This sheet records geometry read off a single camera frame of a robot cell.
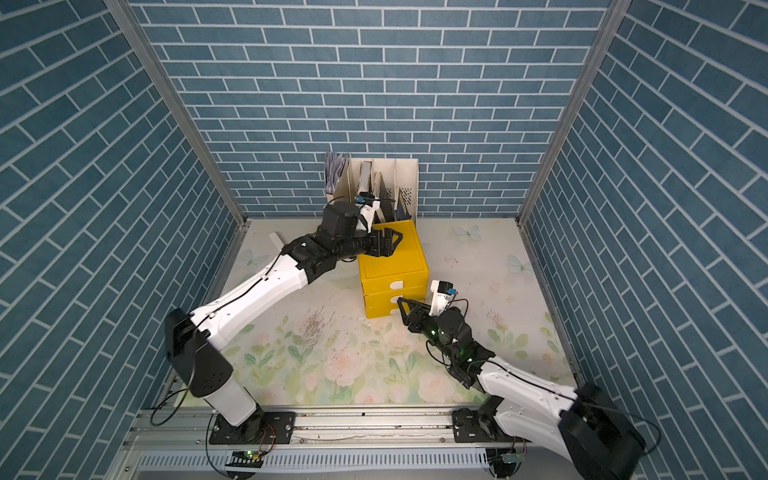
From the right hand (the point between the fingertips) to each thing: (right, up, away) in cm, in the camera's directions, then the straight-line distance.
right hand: (403, 304), depth 79 cm
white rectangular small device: (-47, +17, +32) cm, 60 cm away
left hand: (-1, +18, -3) cm, 18 cm away
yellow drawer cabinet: (0, +8, 0) cm, 8 cm away
